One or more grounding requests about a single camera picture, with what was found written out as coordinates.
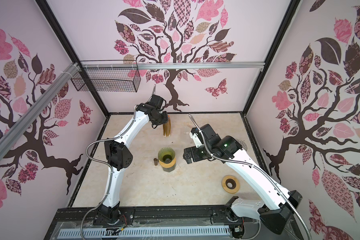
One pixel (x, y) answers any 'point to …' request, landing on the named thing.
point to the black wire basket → (107, 76)
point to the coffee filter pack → (167, 128)
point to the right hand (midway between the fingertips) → (191, 152)
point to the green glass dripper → (166, 155)
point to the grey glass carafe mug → (166, 169)
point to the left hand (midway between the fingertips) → (166, 121)
